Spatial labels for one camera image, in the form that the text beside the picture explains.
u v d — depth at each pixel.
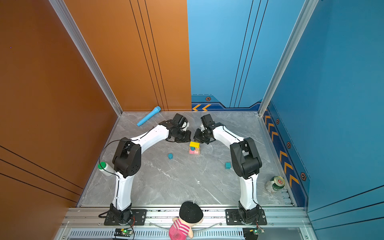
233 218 0.72
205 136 0.82
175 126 0.77
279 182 0.74
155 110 1.19
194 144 0.93
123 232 0.71
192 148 0.94
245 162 0.53
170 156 0.94
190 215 0.67
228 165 0.90
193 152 0.94
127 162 0.54
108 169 0.85
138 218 0.74
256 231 0.70
